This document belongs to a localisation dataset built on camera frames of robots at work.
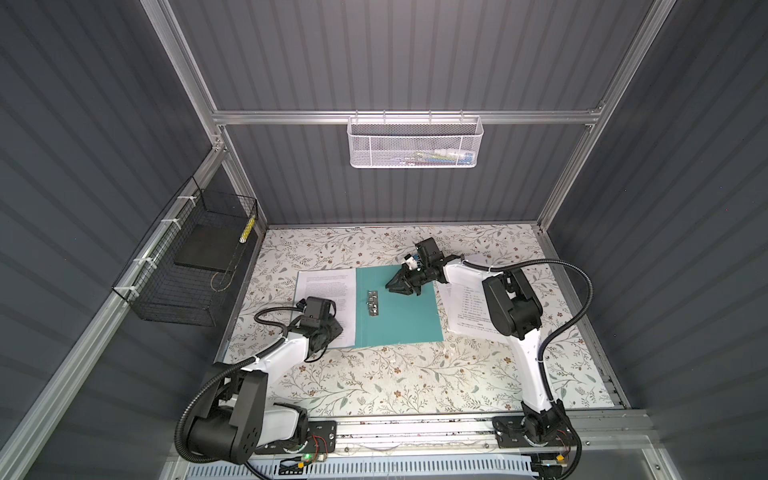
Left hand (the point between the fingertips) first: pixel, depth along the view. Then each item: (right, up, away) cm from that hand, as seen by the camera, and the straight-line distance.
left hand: (334, 328), depth 91 cm
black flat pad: (-28, +25, -17) cm, 41 cm away
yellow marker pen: (-22, +30, -10) cm, 38 cm away
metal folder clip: (+12, +7, +6) cm, 15 cm away
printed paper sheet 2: (+42, +4, +5) cm, 42 cm away
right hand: (+17, +11, +5) cm, 21 cm away
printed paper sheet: (-1, +12, +13) cm, 17 cm away
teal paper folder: (+21, +2, +2) cm, 22 cm away
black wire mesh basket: (-34, +20, -18) cm, 43 cm away
